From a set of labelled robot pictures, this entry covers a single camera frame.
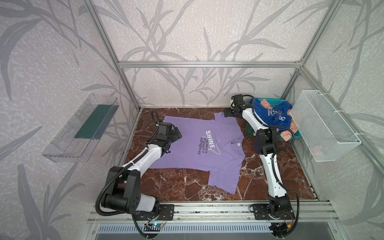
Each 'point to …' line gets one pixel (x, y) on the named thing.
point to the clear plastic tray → (76, 141)
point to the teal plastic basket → (273, 102)
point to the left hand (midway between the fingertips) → (175, 129)
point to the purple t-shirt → (213, 144)
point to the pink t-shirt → (286, 136)
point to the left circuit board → (152, 227)
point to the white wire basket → (327, 135)
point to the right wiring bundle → (281, 229)
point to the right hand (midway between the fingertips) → (230, 108)
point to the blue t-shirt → (278, 115)
